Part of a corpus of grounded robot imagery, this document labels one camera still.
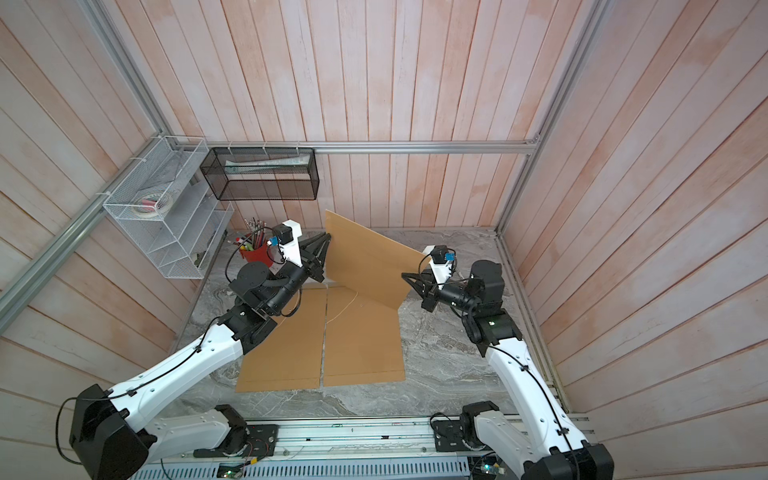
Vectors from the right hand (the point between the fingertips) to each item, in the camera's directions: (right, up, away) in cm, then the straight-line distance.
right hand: (405, 273), depth 70 cm
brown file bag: (-9, +3, -4) cm, 10 cm away
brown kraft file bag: (-33, -26, +18) cm, 45 cm away
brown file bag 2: (-11, -22, +20) cm, 32 cm away
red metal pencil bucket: (-47, +5, +31) cm, 56 cm away
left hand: (-18, +8, -3) cm, 20 cm away
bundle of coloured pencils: (-47, +13, +28) cm, 56 cm away
